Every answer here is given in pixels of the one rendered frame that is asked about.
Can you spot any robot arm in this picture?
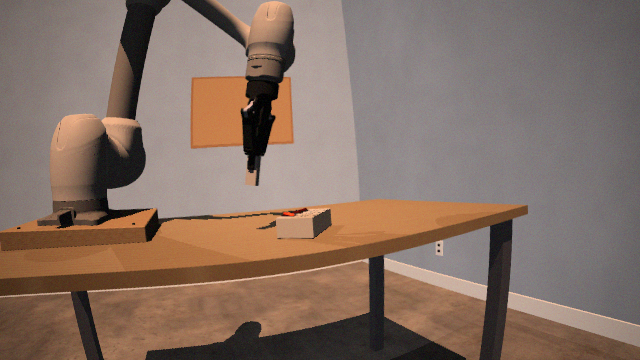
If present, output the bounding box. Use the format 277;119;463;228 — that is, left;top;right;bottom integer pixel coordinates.
37;0;295;226

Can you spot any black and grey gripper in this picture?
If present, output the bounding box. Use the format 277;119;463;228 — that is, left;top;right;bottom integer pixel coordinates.
241;80;279;186

